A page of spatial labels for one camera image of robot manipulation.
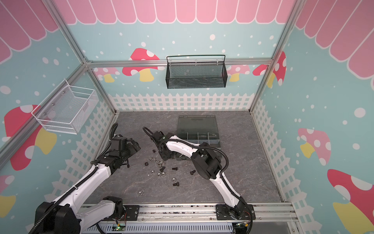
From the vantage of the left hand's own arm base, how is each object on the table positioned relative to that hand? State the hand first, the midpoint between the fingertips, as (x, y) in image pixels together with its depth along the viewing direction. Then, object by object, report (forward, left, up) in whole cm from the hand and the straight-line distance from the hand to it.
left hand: (133, 149), depth 86 cm
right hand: (+1, -19, -9) cm, 21 cm away
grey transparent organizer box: (+25, -40, -11) cm, 48 cm away
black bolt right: (-9, -35, -10) cm, 38 cm away
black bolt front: (-16, -27, -10) cm, 33 cm away
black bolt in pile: (-7, -17, -10) cm, 21 cm away
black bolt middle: (-7, -26, -10) cm, 28 cm away
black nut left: (-4, -6, -11) cm, 13 cm away
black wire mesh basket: (+45, -37, +25) cm, 63 cm away
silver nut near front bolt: (-14, -25, -10) cm, 30 cm away
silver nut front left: (-22, -7, -10) cm, 25 cm away
